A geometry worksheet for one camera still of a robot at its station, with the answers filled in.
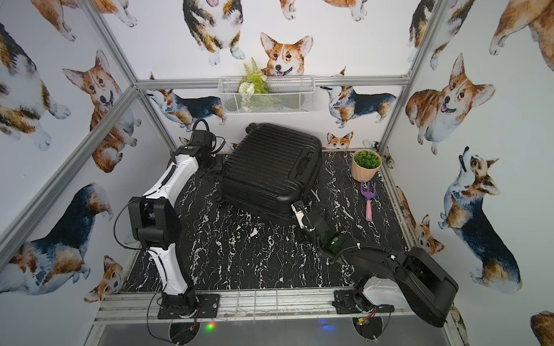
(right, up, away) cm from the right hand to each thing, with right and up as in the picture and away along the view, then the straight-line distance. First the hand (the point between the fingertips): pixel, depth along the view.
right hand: (294, 219), depth 84 cm
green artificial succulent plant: (+35, +24, +19) cm, 47 cm away
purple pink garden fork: (+36, +7, +19) cm, 41 cm away
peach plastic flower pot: (+32, +17, +19) cm, 41 cm away
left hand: (-32, +23, +10) cm, 41 cm away
